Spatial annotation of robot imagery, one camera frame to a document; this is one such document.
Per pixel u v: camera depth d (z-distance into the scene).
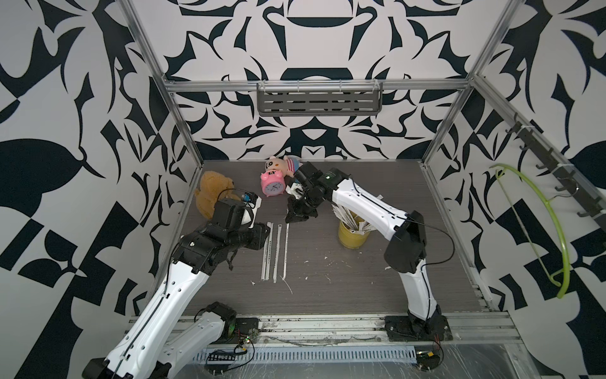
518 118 0.70
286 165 1.08
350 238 0.83
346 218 0.81
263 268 0.87
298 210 0.73
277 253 0.89
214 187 0.86
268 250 0.91
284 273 0.77
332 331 0.75
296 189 0.76
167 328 0.41
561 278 0.58
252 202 0.62
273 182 1.02
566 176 0.59
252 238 0.62
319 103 0.94
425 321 0.63
